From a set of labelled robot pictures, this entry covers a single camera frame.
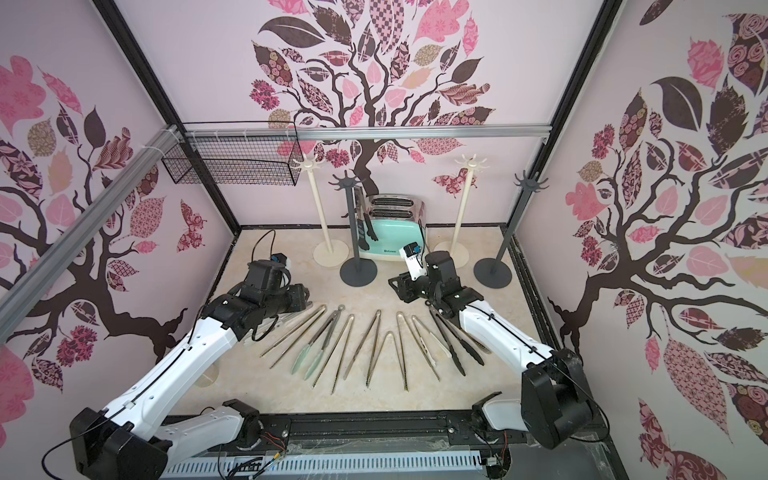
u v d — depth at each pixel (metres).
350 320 0.95
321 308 0.97
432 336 0.90
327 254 1.10
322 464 0.70
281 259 0.71
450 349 0.87
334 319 0.94
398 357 0.86
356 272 1.06
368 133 0.92
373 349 0.87
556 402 0.41
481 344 0.87
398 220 1.09
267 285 0.59
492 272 1.06
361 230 0.86
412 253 0.71
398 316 0.95
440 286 0.63
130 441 0.37
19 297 0.50
